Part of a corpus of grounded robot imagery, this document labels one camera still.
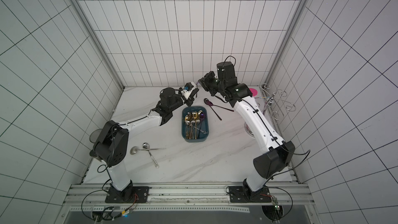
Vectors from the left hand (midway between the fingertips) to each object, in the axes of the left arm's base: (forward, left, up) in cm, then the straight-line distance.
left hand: (196, 90), depth 85 cm
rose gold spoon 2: (-7, +3, -23) cm, 24 cm away
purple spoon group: (-3, -3, -23) cm, 23 cm away
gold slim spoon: (-2, +2, -22) cm, 22 cm away
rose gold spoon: (-3, +4, -23) cm, 24 cm away
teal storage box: (-9, -5, -24) cm, 26 cm away
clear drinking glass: (-22, +55, -13) cm, 60 cm away
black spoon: (+1, -13, -24) cm, 27 cm away
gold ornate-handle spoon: (-7, +6, -22) cm, 24 cm away
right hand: (-6, +3, +13) cm, 15 cm away
